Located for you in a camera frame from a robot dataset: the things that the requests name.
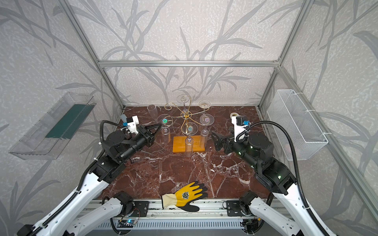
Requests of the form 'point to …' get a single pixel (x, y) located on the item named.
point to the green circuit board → (125, 223)
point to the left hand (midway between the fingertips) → (164, 121)
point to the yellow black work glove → (187, 195)
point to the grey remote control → (123, 117)
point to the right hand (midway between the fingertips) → (221, 125)
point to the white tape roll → (234, 114)
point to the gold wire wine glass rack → (186, 115)
